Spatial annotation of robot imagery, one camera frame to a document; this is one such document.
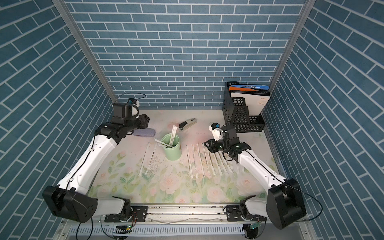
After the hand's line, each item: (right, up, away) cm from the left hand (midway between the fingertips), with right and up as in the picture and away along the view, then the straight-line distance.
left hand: (150, 118), depth 78 cm
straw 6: (+48, -29, +12) cm, 57 cm away
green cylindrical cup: (+11, -20, +8) cm, 24 cm away
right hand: (+31, -14, +5) cm, 34 cm away
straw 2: (+22, -18, +21) cm, 35 cm away
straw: (+22, -34, +8) cm, 41 cm away
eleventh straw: (-4, -26, +15) cm, 30 cm away
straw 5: (+38, -27, +13) cm, 49 cm away
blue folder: (+65, +21, +17) cm, 71 cm away
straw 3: (+27, -26, +15) cm, 41 cm away
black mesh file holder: (+49, +3, +12) cm, 51 cm away
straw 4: (+31, -29, +13) cm, 44 cm away
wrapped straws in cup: (+9, -14, +10) cm, 20 cm away
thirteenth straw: (-9, -31, +10) cm, 34 cm away
